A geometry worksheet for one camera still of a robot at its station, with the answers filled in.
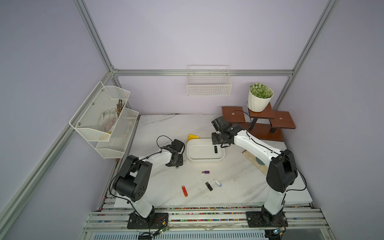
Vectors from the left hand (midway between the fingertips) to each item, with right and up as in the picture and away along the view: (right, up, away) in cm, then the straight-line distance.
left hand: (176, 163), depth 94 cm
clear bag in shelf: (-34, +27, -17) cm, 47 cm away
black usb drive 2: (+20, -11, -10) cm, 25 cm away
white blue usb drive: (+25, -9, -8) cm, 28 cm away
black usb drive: (+26, +8, +6) cm, 28 cm away
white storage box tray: (+17, +8, +7) cm, 20 cm away
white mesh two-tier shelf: (-39, +13, -4) cm, 41 cm away
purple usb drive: (+18, -5, -4) cm, 19 cm away
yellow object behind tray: (+10, +17, +13) cm, 23 cm away
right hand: (+26, +15, -4) cm, 30 cm away
